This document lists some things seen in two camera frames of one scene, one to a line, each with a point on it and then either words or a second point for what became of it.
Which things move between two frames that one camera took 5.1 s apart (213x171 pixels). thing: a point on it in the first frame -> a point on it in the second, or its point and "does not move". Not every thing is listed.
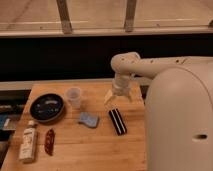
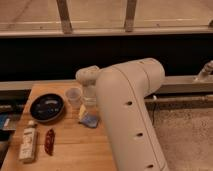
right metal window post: (130, 16) does not move
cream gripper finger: (108, 96) -> (82, 111)
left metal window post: (64, 15) does not move
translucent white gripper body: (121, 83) -> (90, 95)
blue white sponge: (89, 119) does not move
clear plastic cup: (74, 97) does not move
